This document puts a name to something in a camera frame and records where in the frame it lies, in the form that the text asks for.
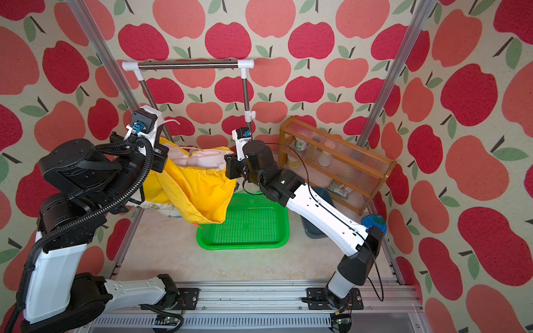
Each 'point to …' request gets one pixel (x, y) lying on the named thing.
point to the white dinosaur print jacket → (166, 209)
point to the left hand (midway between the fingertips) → (157, 127)
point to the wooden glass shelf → (350, 175)
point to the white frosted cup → (325, 159)
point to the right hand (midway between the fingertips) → (226, 160)
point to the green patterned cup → (300, 144)
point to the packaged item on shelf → (340, 189)
